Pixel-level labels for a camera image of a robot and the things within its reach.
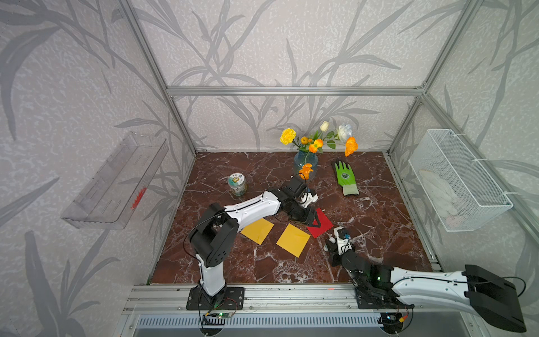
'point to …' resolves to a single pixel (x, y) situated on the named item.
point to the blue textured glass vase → (306, 156)
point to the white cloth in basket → (443, 197)
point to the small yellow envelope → (258, 230)
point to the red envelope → (325, 225)
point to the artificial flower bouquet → (344, 135)
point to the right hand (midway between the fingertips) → (326, 240)
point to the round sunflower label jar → (237, 183)
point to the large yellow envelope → (293, 240)
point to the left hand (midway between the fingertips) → (315, 224)
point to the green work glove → (346, 177)
